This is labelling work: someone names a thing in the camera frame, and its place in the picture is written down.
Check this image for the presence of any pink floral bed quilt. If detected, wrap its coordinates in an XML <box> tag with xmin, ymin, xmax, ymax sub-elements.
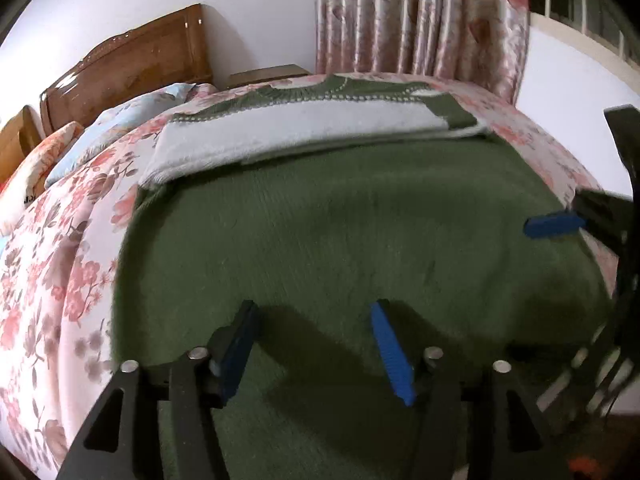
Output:
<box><xmin>0</xmin><ymin>72</ymin><xmax>622</xmax><ymax>479</ymax></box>

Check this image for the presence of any orange floral pillow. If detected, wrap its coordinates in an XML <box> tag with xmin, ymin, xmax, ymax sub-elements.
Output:
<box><xmin>0</xmin><ymin>121</ymin><xmax>86</xmax><ymax>237</ymax></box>

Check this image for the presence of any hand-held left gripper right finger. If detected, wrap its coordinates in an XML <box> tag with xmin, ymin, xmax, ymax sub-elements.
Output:
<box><xmin>369</xmin><ymin>299</ymin><xmax>572</xmax><ymax>480</ymax></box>

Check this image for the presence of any pink floral curtain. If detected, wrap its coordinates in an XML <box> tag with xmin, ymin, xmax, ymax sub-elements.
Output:
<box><xmin>314</xmin><ymin>0</ymin><xmax>531</xmax><ymax>106</ymax></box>

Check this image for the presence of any blue floral pillow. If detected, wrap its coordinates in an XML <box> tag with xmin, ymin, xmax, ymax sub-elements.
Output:
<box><xmin>44</xmin><ymin>82</ymin><xmax>197</xmax><ymax>191</ymax></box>

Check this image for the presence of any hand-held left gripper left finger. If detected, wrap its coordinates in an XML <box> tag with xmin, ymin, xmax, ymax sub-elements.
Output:
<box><xmin>57</xmin><ymin>300</ymin><xmax>261</xmax><ymax>480</ymax></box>

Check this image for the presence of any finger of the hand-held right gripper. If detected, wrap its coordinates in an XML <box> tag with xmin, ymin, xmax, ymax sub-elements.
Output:
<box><xmin>523</xmin><ymin>194</ymin><xmax>640</xmax><ymax>252</ymax></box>
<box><xmin>603</xmin><ymin>104</ymin><xmax>640</xmax><ymax>197</ymax></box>

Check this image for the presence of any wooden nightstand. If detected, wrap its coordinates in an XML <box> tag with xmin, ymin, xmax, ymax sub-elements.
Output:
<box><xmin>227</xmin><ymin>64</ymin><xmax>310</xmax><ymax>90</ymax></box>

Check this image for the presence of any large wooden headboard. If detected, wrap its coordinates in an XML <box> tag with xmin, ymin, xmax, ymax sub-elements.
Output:
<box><xmin>40</xmin><ymin>3</ymin><xmax>214</xmax><ymax>134</ymax></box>

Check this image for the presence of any green knit sweater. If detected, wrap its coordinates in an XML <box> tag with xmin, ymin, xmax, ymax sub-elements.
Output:
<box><xmin>112</xmin><ymin>74</ymin><xmax>617</xmax><ymax>480</ymax></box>

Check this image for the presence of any barred window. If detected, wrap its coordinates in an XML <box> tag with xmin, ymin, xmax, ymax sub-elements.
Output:
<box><xmin>527</xmin><ymin>0</ymin><xmax>640</xmax><ymax>67</ymax></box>

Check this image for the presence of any small wooden headboard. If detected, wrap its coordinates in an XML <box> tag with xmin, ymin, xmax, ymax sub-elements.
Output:
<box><xmin>0</xmin><ymin>106</ymin><xmax>44</xmax><ymax>187</ymax></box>

